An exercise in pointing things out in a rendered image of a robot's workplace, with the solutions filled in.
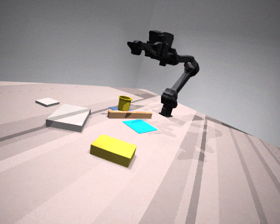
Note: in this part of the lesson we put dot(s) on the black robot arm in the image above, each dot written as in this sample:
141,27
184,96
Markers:
169,96

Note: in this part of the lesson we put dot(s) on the dark yellow cup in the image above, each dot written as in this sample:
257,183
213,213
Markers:
124,103

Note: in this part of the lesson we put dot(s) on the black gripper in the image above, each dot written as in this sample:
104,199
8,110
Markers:
156,51

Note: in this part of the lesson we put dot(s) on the yellow rectangular block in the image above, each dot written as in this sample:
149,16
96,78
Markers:
113,150

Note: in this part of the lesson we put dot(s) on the white flat rectangular slab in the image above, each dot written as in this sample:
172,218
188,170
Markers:
69,117

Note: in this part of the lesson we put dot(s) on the wooden plank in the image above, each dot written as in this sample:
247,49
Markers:
128,114

